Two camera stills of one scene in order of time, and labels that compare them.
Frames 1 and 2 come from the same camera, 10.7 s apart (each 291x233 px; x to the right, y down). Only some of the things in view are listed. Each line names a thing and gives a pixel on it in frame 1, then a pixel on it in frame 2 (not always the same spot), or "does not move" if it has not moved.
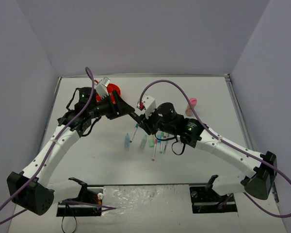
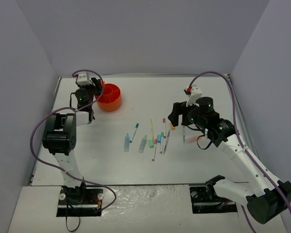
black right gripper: [148, 123] -> [176, 111]
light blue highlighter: [127, 142] does not move
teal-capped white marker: [137, 126] does not move
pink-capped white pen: [155, 141] does not move
